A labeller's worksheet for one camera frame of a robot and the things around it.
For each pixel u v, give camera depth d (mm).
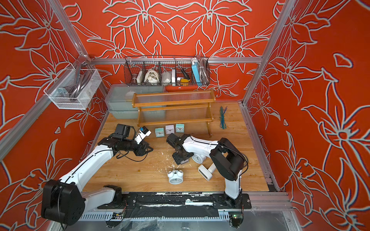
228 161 473
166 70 958
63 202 389
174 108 949
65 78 742
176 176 743
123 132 659
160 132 948
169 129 954
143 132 713
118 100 996
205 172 790
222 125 1045
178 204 727
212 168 798
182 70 948
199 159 817
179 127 971
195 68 833
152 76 907
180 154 757
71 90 777
